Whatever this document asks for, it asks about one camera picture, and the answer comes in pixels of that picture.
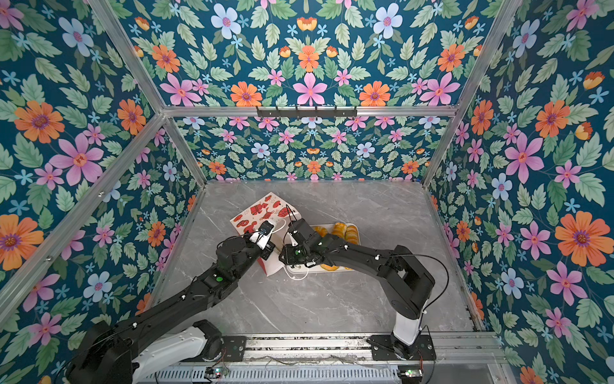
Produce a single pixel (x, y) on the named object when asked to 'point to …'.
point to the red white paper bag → (273, 209)
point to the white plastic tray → (316, 269)
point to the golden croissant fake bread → (340, 229)
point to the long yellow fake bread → (352, 235)
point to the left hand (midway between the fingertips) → (274, 222)
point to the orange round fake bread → (328, 268)
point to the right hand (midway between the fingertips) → (281, 255)
